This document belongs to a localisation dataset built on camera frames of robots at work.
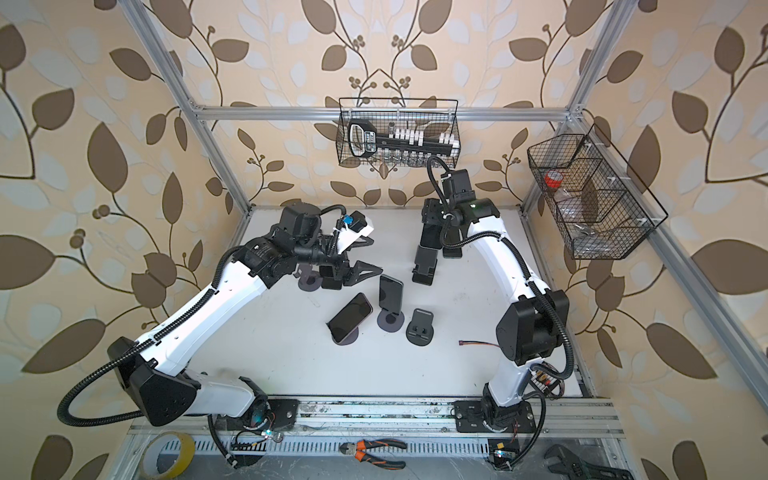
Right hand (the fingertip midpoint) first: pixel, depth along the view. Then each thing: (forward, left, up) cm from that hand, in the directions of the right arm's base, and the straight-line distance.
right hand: (435, 212), depth 85 cm
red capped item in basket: (+8, -35, +5) cm, 36 cm away
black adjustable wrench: (-59, -28, -25) cm, 70 cm away
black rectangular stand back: (-6, +3, -19) cm, 20 cm away
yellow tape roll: (-53, +69, -20) cm, 89 cm away
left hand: (-19, +18, +8) cm, 27 cm away
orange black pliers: (-53, +22, -24) cm, 63 cm away
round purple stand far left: (-7, +41, -24) cm, 48 cm away
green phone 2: (-20, +14, -11) cm, 27 cm away
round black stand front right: (-27, +6, -21) cm, 34 cm away
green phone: (+4, -9, -25) cm, 27 cm away
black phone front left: (-24, +26, -17) cm, 40 cm away
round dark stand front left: (-29, +26, -20) cm, 44 cm away
